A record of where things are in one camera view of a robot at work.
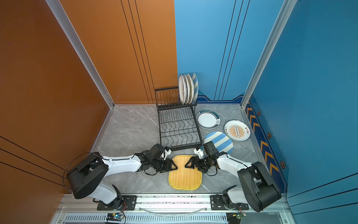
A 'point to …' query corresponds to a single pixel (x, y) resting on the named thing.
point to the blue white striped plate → (196, 87)
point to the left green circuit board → (115, 216)
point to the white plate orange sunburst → (237, 130)
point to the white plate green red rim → (208, 120)
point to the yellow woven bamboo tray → (184, 178)
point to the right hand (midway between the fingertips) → (188, 168)
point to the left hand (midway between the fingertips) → (176, 168)
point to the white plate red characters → (182, 88)
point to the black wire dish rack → (179, 125)
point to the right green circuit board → (239, 215)
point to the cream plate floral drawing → (191, 88)
